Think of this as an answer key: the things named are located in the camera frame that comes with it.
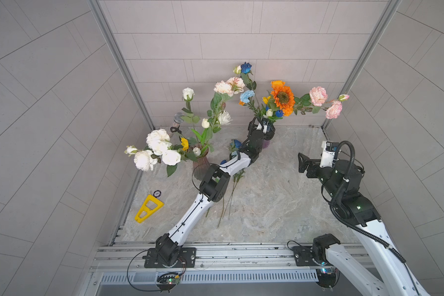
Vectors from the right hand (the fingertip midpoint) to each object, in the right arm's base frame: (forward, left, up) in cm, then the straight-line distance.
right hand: (307, 153), depth 70 cm
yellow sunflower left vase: (+10, +49, -2) cm, 50 cm away
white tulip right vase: (+24, +10, +1) cm, 26 cm away
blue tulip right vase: (+19, +7, +4) cm, 21 cm away
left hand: (+34, +9, -11) cm, 37 cm away
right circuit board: (-36, -4, -30) cm, 47 cm away
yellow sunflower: (+32, +11, +2) cm, 34 cm away
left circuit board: (-34, +55, -25) cm, 70 cm away
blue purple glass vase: (+26, +9, -24) cm, 37 cm away
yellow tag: (-8, +70, -25) cm, 74 cm away
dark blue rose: (+24, +27, -22) cm, 42 cm away
